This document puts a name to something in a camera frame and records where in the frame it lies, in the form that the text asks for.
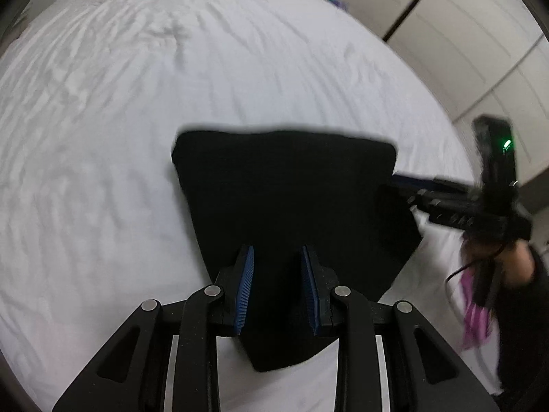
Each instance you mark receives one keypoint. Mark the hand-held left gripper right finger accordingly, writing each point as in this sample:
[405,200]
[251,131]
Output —
[309,292]

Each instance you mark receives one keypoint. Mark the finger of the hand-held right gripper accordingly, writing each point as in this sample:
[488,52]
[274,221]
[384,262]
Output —
[429,183]
[441,208]

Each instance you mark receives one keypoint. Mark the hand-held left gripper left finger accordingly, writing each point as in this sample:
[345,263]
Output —
[245,292]

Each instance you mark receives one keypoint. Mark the black pants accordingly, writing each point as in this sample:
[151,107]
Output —
[278,189]

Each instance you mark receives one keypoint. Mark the person's right forearm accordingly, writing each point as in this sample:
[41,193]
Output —
[523,330]

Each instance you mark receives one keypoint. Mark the person's right hand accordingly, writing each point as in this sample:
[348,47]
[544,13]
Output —
[517,261]

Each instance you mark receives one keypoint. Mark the pink cloth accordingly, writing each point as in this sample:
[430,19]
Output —
[476,309]

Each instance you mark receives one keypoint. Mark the white wardrobe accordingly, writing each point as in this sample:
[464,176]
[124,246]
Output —
[450,30]

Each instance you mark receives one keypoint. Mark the blue and white packet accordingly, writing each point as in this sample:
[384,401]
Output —
[339,3]

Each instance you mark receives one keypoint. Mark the white duvet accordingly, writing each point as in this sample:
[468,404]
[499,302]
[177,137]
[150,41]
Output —
[107,137]

